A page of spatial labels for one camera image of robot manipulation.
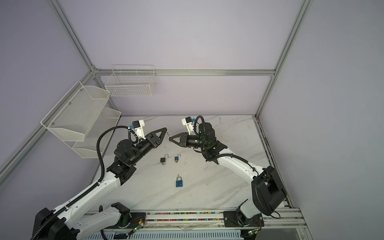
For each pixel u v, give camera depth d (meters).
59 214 0.40
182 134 0.68
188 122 0.69
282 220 0.75
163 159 0.96
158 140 0.63
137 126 0.63
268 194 0.42
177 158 0.96
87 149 0.75
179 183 0.84
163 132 0.69
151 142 0.61
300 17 0.71
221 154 0.56
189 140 0.66
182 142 0.64
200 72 0.93
